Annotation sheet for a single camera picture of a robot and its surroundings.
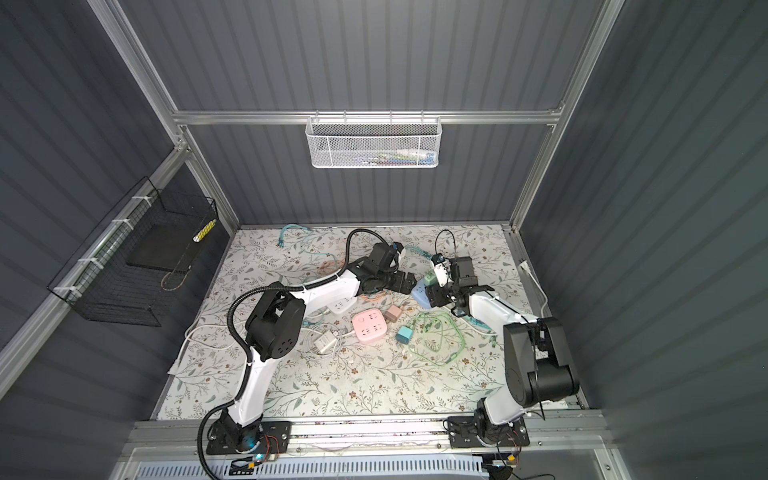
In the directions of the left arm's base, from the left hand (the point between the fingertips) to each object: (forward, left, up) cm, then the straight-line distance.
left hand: (406, 278), depth 97 cm
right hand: (-5, -11, 0) cm, 12 cm away
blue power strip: (-4, -4, -3) cm, 6 cm away
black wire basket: (-10, +71, +22) cm, 75 cm away
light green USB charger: (-1, -8, 0) cm, 8 cm away
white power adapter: (-18, +26, -4) cm, 32 cm away
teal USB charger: (-18, +2, -5) cm, 19 cm away
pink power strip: (-14, +13, -5) cm, 19 cm away
